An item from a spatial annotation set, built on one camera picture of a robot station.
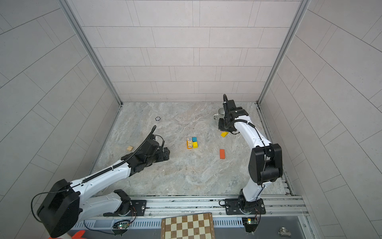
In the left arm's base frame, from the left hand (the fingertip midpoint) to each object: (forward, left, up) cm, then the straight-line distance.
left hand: (168, 151), depth 85 cm
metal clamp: (-36, -55, -3) cm, 66 cm away
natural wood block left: (+4, +25, -5) cm, 26 cm away
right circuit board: (-33, -42, -5) cm, 54 cm away
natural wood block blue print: (+9, -12, -2) cm, 15 cm away
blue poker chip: (+28, +13, -6) cm, 32 cm away
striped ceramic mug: (+28, -33, -1) cm, 44 cm away
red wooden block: (+1, -32, -7) cm, 33 cm away
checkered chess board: (-34, -17, -2) cm, 38 cm away
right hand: (+13, -31, +6) cm, 35 cm away
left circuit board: (-34, +16, -1) cm, 38 cm away
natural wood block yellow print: (+5, -12, -2) cm, 13 cm away
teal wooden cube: (+10, -15, -4) cm, 19 cm away
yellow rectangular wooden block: (+15, -35, -5) cm, 38 cm away
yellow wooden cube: (+6, -15, -3) cm, 17 cm away
